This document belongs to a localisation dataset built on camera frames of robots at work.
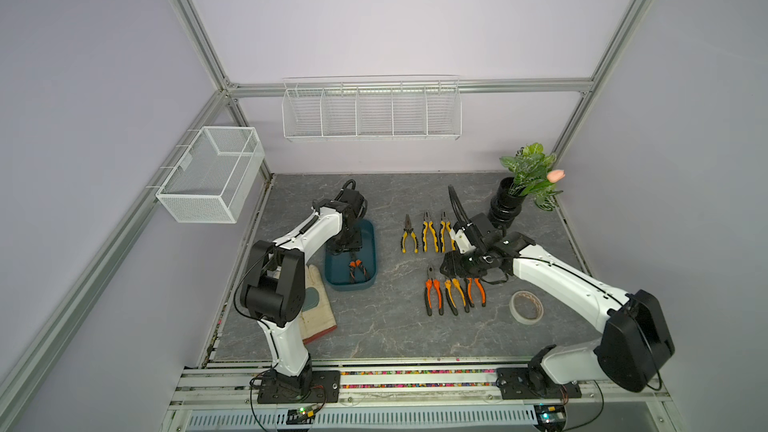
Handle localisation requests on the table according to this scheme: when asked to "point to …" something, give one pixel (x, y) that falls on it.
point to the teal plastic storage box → (337, 271)
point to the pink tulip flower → (556, 175)
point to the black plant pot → (504, 207)
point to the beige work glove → (319, 317)
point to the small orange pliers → (356, 263)
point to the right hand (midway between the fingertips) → (448, 267)
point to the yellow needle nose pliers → (408, 228)
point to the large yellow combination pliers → (425, 234)
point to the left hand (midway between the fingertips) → (349, 249)
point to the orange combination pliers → (428, 292)
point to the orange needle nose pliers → (470, 291)
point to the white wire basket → (214, 177)
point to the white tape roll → (525, 307)
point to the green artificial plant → (531, 167)
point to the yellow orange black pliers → (450, 298)
